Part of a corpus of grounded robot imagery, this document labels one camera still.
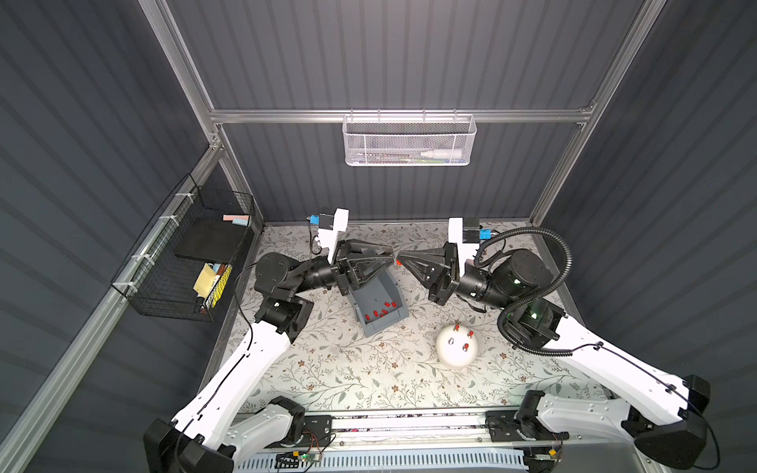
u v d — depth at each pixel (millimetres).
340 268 488
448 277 466
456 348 773
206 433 380
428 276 488
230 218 846
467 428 754
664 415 390
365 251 549
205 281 682
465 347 759
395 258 502
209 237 785
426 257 477
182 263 749
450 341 772
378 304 967
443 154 904
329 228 475
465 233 425
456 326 790
